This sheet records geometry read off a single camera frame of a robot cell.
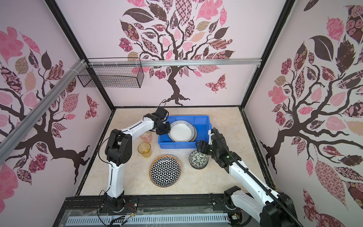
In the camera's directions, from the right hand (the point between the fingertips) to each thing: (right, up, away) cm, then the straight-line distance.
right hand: (200, 142), depth 82 cm
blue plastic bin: (+5, +10, +26) cm, 28 cm away
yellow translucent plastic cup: (-35, -5, +6) cm, 36 cm away
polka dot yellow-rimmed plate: (-4, +5, +17) cm, 18 cm away
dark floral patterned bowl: (-1, -12, +3) cm, 12 cm away
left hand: (-20, +5, +16) cm, 27 cm away
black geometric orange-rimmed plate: (-22, -18, +3) cm, 28 cm away
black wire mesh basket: (-59, +46, +13) cm, 76 cm away
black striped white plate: (-11, +5, +21) cm, 24 cm away
